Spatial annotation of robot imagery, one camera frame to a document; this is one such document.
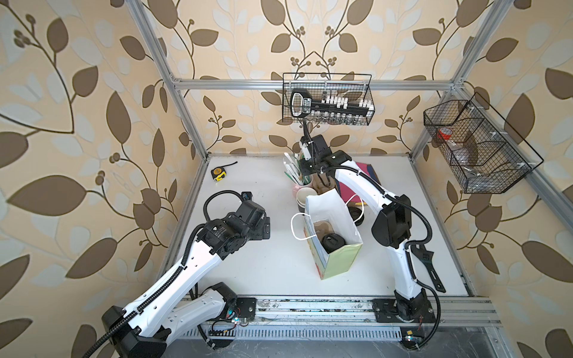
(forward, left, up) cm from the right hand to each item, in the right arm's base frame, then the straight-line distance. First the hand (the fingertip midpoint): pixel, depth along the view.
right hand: (303, 165), depth 93 cm
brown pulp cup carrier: (-21, -7, -16) cm, 28 cm away
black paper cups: (-8, +1, -10) cm, 13 cm away
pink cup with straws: (-3, +4, -1) cm, 5 cm away
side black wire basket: (-12, -60, +16) cm, 63 cm away
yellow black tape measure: (+10, +42, -15) cm, 46 cm away
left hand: (-27, +19, +1) cm, 33 cm away
